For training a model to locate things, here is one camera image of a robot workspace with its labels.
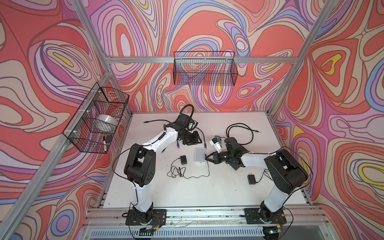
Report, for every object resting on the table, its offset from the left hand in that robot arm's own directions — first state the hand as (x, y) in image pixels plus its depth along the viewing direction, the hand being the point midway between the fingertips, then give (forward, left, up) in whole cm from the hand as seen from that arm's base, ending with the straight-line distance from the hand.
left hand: (202, 141), depth 88 cm
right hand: (-9, -3, -9) cm, 13 cm away
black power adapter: (-7, +11, -11) cm, 17 cm away
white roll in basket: (+1, +48, +19) cm, 52 cm away
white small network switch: (-4, +1, -10) cm, 11 cm away
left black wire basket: (-2, +58, +14) cm, 59 cm away
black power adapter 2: (-19, -29, -11) cm, 36 cm away
